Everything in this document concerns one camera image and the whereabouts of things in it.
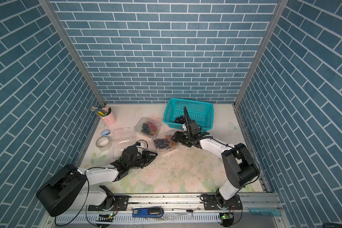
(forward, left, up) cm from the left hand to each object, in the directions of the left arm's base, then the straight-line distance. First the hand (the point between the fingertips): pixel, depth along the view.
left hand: (160, 157), depth 84 cm
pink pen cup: (+28, +38, +1) cm, 47 cm away
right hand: (+11, -10, +1) cm, 15 cm away
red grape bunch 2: (+23, +7, -3) cm, 24 cm away
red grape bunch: (+10, -7, -1) cm, 12 cm away
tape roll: (+13, +41, -7) cm, 43 cm away
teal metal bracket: (-26, -57, -6) cm, 63 cm away
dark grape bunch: (+10, 0, -1) cm, 10 cm away
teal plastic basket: (+41, -31, -5) cm, 52 cm away
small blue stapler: (+20, +41, -5) cm, 45 cm away
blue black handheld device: (-27, +4, -2) cm, 27 cm away
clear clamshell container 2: (+25, +18, -3) cm, 31 cm away
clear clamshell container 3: (+17, +30, -7) cm, 35 cm away
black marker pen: (-26, -17, -5) cm, 31 cm away
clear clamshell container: (+5, -1, -2) cm, 5 cm away
